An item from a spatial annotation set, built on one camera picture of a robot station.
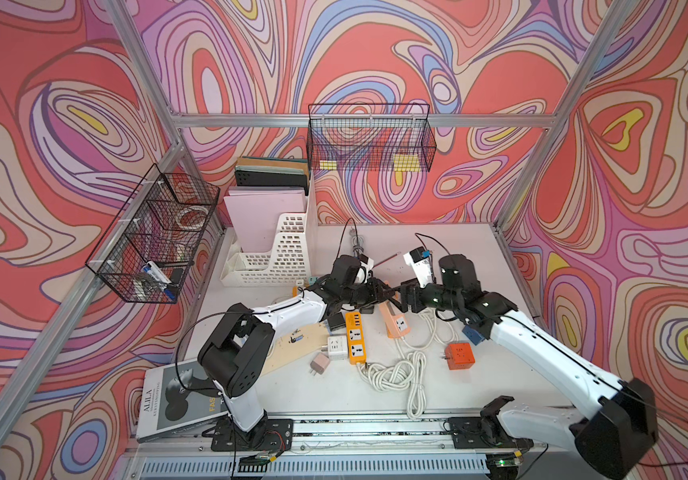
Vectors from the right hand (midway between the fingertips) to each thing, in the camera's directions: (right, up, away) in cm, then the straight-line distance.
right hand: (396, 297), depth 77 cm
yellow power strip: (-10, -14, +11) cm, 21 cm away
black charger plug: (-16, -10, +14) cm, 24 cm away
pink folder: (-41, +24, +14) cm, 50 cm away
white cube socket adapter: (-16, -15, +6) cm, 22 cm away
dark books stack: (-37, +37, +16) cm, 55 cm away
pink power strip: (0, -8, +3) cm, 8 cm away
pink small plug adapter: (-21, -20, +6) cm, 29 cm away
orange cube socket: (+18, -17, +4) cm, 25 cm away
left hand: (+1, 0, +6) cm, 6 cm away
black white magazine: (-57, -26, 0) cm, 63 cm away
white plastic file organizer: (-29, +10, +13) cm, 33 cm away
